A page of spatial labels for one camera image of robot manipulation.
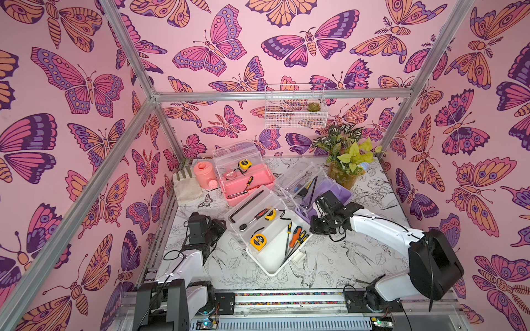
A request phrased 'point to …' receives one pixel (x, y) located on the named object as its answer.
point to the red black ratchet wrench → (243, 226)
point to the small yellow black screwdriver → (249, 182)
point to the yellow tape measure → (245, 164)
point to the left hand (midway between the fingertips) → (226, 220)
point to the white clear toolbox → (270, 232)
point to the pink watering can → (205, 175)
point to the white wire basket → (295, 106)
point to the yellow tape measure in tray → (271, 215)
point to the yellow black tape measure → (259, 241)
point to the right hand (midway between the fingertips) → (310, 227)
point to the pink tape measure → (230, 174)
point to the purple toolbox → (319, 185)
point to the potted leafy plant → (348, 156)
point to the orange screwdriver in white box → (296, 236)
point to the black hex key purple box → (312, 192)
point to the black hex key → (233, 214)
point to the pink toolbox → (241, 169)
